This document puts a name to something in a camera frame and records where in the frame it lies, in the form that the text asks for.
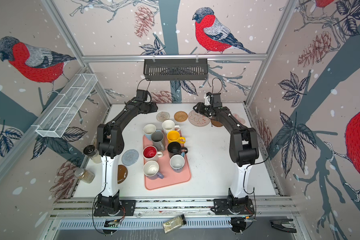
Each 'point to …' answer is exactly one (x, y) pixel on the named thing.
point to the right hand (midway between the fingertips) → (194, 110)
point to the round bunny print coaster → (197, 119)
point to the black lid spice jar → (90, 150)
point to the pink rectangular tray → (171, 178)
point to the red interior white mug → (150, 153)
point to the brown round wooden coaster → (216, 123)
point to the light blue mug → (148, 129)
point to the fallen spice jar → (174, 223)
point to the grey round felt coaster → (129, 157)
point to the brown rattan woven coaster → (180, 116)
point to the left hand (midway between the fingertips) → (154, 106)
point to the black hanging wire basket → (175, 69)
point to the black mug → (175, 148)
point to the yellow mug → (173, 136)
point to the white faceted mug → (168, 125)
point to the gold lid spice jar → (85, 175)
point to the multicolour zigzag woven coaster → (162, 116)
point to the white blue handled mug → (177, 162)
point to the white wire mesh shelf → (66, 107)
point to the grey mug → (158, 138)
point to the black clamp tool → (283, 224)
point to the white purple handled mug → (151, 169)
